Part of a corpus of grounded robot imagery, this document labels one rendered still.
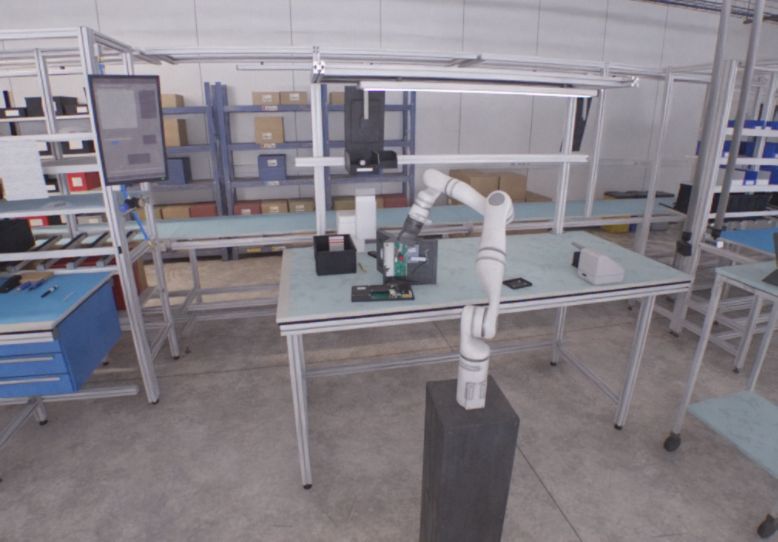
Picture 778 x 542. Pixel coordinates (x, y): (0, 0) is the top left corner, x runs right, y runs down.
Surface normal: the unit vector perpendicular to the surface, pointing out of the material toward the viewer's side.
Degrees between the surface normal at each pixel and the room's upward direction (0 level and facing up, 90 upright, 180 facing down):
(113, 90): 101
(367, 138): 98
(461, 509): 90
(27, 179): 90
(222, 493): 0
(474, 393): 90
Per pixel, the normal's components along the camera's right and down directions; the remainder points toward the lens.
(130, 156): 0.59, 0.42
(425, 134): 0.21, 0.30
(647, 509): 0.00, -0.95
